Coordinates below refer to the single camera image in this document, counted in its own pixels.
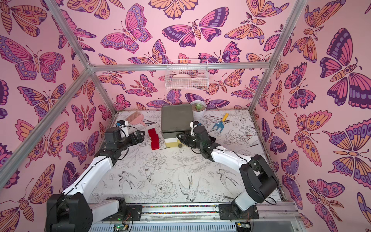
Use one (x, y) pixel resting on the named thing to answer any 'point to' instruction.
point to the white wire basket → (190, 74)
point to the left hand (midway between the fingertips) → (140, 132)
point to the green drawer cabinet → (176, 119)
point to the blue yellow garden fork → (220, 124)
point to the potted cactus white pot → (198, 107)
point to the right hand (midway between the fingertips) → (174, 138)
